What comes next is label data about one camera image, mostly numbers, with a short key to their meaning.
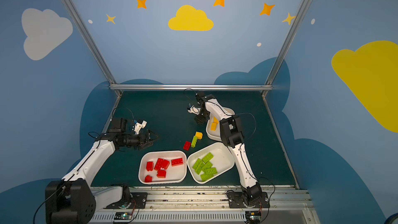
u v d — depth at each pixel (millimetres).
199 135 957
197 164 856
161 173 823
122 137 666
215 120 1040
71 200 396
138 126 771
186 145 910
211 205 736
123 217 705
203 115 928
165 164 844
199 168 824
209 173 817
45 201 391
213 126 1017
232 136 663
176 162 856
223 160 896
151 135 730
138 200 743
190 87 909
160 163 845
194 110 952
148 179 801
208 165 859
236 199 749
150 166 826
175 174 821
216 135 947
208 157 874
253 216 718
